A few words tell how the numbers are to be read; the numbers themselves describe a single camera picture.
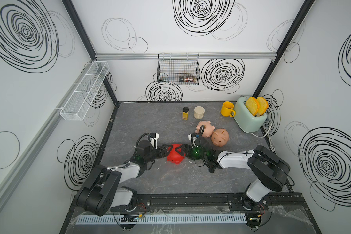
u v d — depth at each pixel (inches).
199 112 41.7
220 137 35.0
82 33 31.4
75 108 27.9
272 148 37.9
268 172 17.6
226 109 41.4
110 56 35.8
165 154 30.3
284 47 34.3
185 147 30.3
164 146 30.4
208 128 37.7
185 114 41.2
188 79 34.7
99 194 16.6
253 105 35.9
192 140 29.5
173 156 32.5
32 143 21.0
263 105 35.2
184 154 29.9
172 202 29.7
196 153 29.6
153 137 31.8
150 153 29.0
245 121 36.8
